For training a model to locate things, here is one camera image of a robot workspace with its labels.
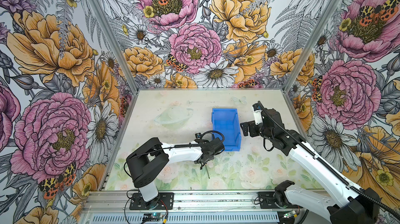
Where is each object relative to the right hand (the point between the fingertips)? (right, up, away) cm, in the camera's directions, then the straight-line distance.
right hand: (249, 127), depth 79 cm
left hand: (-24, -19, +8) cm, 31 cm away
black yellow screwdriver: (-22, -21, +6) cm, 31 cm away
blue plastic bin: (-9, 0, +23) cm, 25 cm away
